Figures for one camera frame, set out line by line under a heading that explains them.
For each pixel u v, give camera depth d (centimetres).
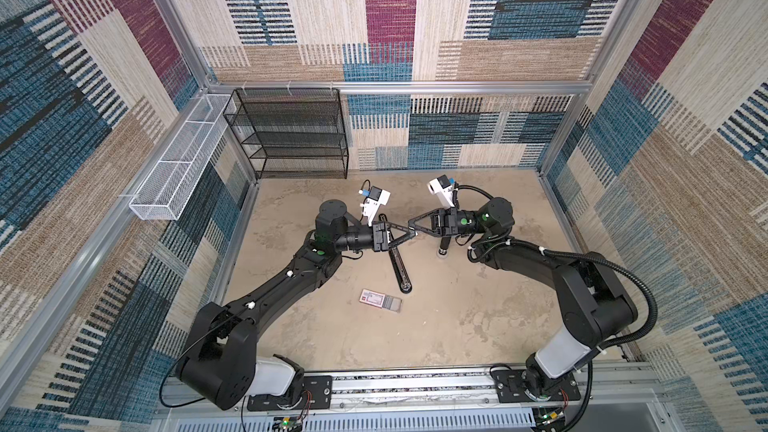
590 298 47
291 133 110
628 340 47
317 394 74
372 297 87
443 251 96
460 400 73
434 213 71
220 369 41
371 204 69
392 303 87
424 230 70
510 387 73
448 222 67
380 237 65
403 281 90
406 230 69
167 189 71
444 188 71
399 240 70
